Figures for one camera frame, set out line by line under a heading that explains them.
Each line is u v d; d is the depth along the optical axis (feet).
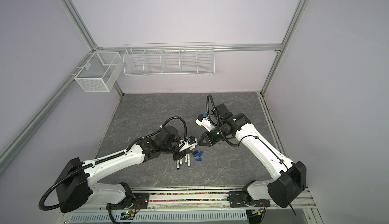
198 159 2.87
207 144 2.04
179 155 2.23
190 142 2.16
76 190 1.31
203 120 2.19
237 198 2.42
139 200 2.42
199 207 2.42
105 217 2.32
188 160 2.83
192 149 2.41
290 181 1.28
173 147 2.19
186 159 2.84
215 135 2.11
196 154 2.91
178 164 2.77
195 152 2.92
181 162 2.78
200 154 2.92
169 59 3.44
